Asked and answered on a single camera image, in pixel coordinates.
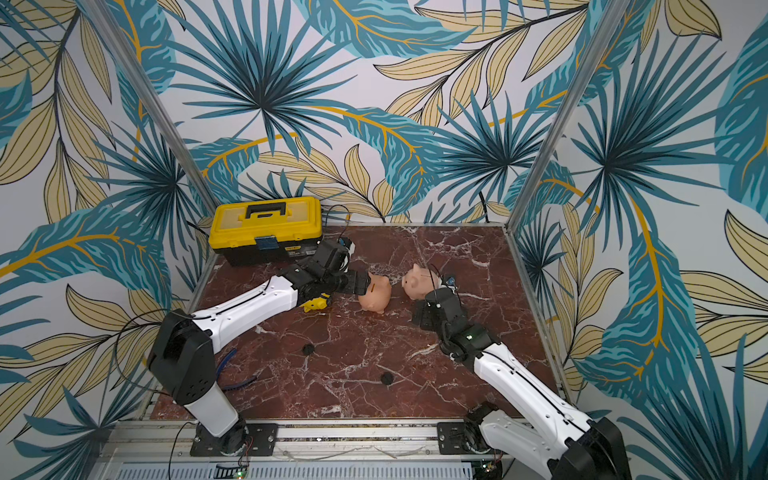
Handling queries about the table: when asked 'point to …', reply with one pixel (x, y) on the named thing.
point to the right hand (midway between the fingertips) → (433, 306)
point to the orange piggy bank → (377, 294)
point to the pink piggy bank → (420, 281)
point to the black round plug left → (308, 349)
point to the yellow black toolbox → (265, 230)
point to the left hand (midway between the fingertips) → (357, 282)
